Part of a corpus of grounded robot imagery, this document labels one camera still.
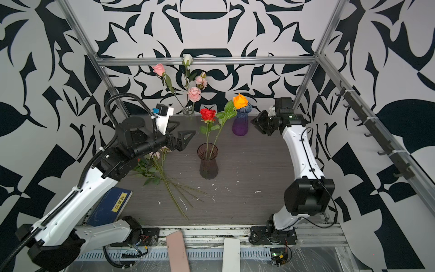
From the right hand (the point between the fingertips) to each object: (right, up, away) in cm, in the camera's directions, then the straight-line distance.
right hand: (253, 120), depth 79 cm
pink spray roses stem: (-28, +14, +5) cm, 31 cm away
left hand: (-27, -2, -18) cm, 33 cm away
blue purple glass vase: (-3, -2, +24) cm, 24 cm away
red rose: (-20, +2, -4) cm, 21 cm away
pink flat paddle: (-32, -53, -11) cm, 63 cm away
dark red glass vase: (-21, -15, +2) cm, 26 cm away
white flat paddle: (-11, -53, -13) cm, 55 cm away
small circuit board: (+9, -57, -8) cm, 58 cm away
